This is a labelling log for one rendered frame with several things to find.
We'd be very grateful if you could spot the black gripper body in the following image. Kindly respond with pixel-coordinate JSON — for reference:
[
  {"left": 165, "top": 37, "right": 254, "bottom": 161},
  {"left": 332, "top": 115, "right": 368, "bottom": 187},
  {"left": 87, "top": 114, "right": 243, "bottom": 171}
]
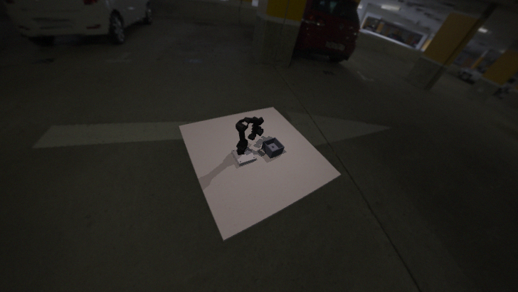
[{"left": 248, "top": 126, "right": 261, "bottom": 140}]

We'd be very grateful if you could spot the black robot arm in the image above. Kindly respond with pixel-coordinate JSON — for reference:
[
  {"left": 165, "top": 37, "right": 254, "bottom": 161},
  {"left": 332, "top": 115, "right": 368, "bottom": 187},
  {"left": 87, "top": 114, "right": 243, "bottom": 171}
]
[{"left": 236, "top": 117, "right": 264, "bottom": 155}]

